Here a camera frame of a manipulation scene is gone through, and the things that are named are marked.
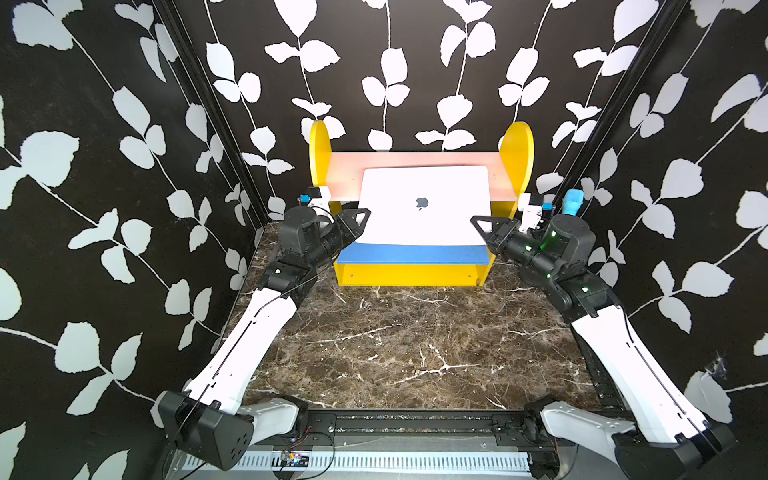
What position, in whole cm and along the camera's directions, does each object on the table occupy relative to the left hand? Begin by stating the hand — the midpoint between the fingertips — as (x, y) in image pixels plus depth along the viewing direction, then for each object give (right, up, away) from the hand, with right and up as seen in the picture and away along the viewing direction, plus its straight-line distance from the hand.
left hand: (374, 210), depth 66 cm
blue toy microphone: (+52, +5, +12) cm, 54 cm away
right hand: (+19, -2, -3) cm, 20 cm away
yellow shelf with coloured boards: (+13, -15, +41) cm, 45 cm away
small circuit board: (-20, -60, +5) cm, 63 cm away
